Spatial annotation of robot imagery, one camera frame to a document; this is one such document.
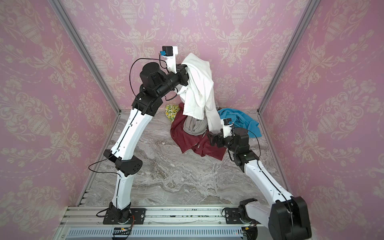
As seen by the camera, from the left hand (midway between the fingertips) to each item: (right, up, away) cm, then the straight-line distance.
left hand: (194, 64), depth 59 cm
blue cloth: (+34, -21, +50) cm, 63 cm away
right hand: (+11, -28, +21) cm, 37 cm away
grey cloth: (0, -26, +38) cm, 46 cm away
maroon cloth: (+4, -36, +33) cm, 49 cm away
